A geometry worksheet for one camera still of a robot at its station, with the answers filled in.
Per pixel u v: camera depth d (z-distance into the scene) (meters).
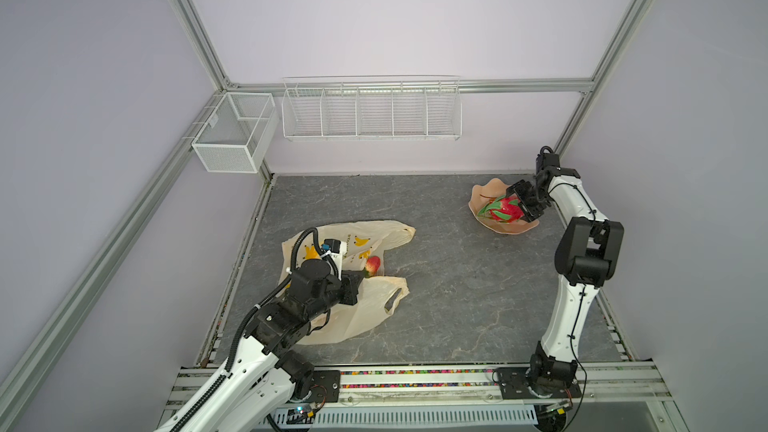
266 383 0.60
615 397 0.72
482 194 1.10
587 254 0.57
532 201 0.87
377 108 1.02
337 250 0.65
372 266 0.92
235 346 0.48
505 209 0.99
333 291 0.61
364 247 0.89
